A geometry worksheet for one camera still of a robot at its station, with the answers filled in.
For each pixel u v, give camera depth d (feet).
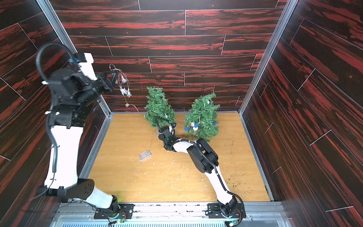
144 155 3.07
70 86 1.37
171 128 2.96
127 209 2.46
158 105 2.50
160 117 2.74
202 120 2.63
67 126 1.30
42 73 1.18
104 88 1.66
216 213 2.36
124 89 2.04
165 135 2.63
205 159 1.87
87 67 1.53
